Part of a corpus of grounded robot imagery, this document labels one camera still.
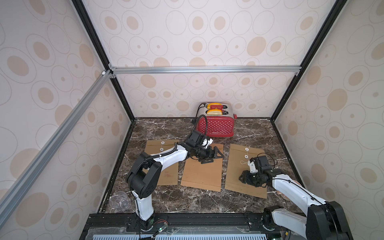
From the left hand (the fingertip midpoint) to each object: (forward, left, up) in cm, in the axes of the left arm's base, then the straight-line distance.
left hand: (222, 159), depth 80 cm
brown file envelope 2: (-4, +8, -14) cm, 17 cm away
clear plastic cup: (-18, +54, -15) cm, 59 cm away
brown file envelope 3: (+9, -14, -14) cm, 22 cm away
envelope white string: (+9, -19, -14) cm, 25 cm away
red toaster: (+27, -1, +4) cm, 27 cm away
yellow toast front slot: (+30, +3, +6) cm, 31 cm away
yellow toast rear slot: (+36, +6, +7) cm, 37 cm away
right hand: (-6, -13, -13) cm, 20 cm away
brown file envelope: (-3, +30, -14) cm, 34 cm away
